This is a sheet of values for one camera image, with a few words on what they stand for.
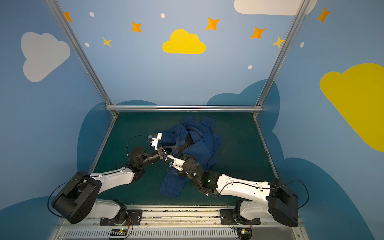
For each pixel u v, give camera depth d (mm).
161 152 702
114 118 1233
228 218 745
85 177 462
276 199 410
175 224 733
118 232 732
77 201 427
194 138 853
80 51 840
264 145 1081
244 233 733
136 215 751
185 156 662
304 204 454
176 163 627
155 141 749
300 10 707
